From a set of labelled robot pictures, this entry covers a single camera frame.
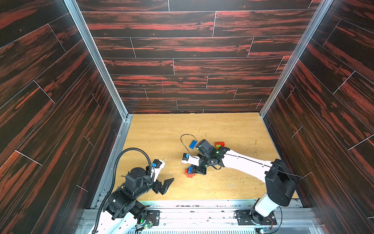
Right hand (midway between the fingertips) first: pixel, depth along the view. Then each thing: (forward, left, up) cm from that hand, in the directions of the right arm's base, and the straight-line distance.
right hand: (194, 165), depth 85 cm
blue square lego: (-3, +2, +2) cm, 4 cm away
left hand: (-10, +14, +10) cm, 20 cm away
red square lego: (-4, +2, -6) cm, 7 cm away
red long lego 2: (+19, -18, -6) cm, 27 cm away
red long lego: (-4, +4, -2) cm, 7 cm away
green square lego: (+18, -17, -7) cm, 26 cm away
